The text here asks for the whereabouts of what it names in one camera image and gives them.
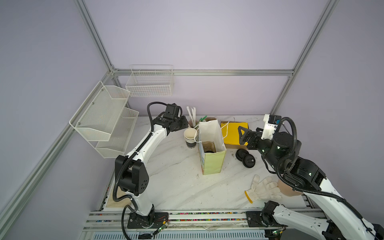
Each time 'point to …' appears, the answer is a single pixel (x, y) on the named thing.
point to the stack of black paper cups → (191, 135)
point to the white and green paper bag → (209, 130)
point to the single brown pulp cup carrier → (209, 146)
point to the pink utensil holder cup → (191, 124)
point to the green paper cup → (209, 146)
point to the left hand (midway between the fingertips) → (185, 123)
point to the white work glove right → (266, 189)
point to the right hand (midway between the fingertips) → (245, 127)
